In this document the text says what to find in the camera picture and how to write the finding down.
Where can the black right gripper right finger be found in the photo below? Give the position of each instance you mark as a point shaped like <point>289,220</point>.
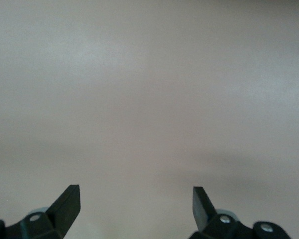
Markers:
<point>204,214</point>

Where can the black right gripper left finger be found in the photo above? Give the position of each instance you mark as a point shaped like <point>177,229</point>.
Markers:
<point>59,214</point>

